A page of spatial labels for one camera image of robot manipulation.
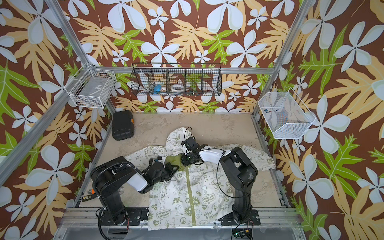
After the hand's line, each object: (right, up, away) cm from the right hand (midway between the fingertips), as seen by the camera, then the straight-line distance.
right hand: (182, 161), depth 93 cm
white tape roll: (-3, +48, +5) cm, 49 cm away
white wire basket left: (-53, +46, -7) cm, 70 cm away
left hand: (0, -1, -3) cm, 4 cm away
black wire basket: (-5, +54, +5) cm, 54 cm away
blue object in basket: (-16, +47, +2) cm, 50 cm away
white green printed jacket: (+12, -16, -13) cm, 24 cm away
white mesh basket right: (+59, +28, -12) cm, 67 cm away
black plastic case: (-43, +23, +12) cm, 50 cm away
